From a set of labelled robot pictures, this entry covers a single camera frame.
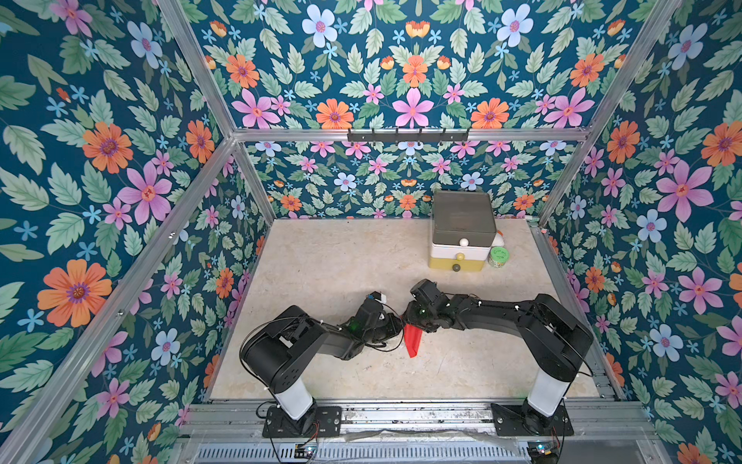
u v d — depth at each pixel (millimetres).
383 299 883
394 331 802
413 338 881
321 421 736
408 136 932
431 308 715
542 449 717
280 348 472
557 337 497
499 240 1080
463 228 886
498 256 1037
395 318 903
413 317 812
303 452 719
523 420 662
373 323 744
